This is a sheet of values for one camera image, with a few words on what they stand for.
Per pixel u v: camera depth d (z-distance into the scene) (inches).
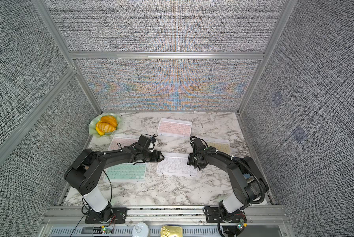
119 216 28.8
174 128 41.9
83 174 18.6
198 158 26.4
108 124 40.2
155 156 32.1
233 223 28.5
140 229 25.7
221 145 39.5
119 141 40.2
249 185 17.5
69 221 28.2
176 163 35.7
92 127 41.6
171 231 26.1
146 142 29.7
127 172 34.7
